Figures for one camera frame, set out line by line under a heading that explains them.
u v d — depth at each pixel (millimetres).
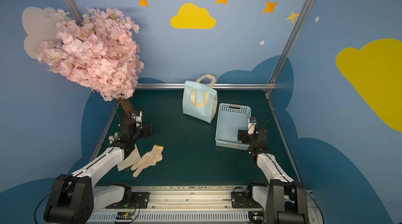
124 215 718
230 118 1074
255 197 626
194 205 736
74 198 406
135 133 703
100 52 560
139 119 783
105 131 1032
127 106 962
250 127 764
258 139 675
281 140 975
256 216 729
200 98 945
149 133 812
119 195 619
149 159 861
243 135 801
